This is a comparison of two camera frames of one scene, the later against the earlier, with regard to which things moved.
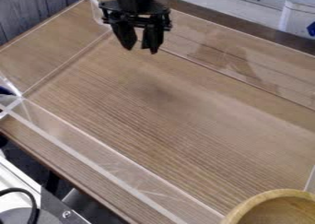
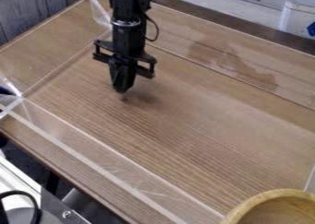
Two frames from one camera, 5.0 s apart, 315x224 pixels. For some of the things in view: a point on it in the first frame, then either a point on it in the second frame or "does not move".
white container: (298, 17) does not move
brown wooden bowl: (274, 206) does not move
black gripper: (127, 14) -> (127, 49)
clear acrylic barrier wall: (194, 127) does not move
